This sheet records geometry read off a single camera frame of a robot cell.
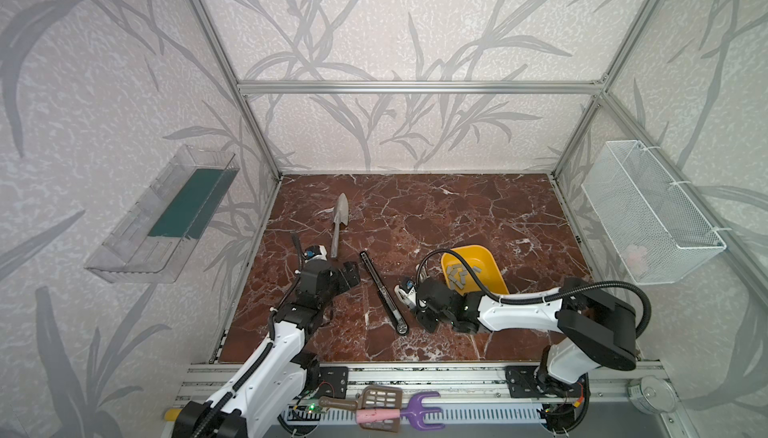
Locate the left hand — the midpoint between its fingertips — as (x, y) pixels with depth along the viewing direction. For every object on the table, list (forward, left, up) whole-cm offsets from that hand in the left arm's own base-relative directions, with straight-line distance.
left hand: (350, 259), depth 86 cm
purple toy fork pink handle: (-36, -19, -5) cm, 41 cm away
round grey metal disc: (-32, -73, -2) cm, 80 cm away
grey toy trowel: (+20, +7, -8) cm, 23 cm away
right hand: (-8, -19, -7) cm, 22 cm away
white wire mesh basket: (-5, -69, +27) cm, 74 cm away
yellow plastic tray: (+4, -40, -5) cm, 40 cm away
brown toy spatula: (-33, -8, -8) cm, 35 cm away
